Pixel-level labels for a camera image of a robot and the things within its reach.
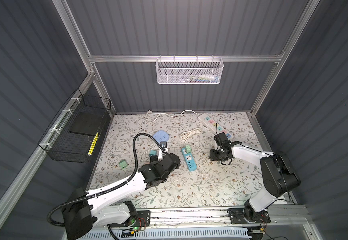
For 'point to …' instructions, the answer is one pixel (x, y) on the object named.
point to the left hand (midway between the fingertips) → (168, 156)
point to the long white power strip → (215, 125)
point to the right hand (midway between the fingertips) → (214, 157)
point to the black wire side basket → (72, 135)
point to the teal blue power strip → (189, 160)
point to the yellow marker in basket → (93, 144)
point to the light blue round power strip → (161, 135)
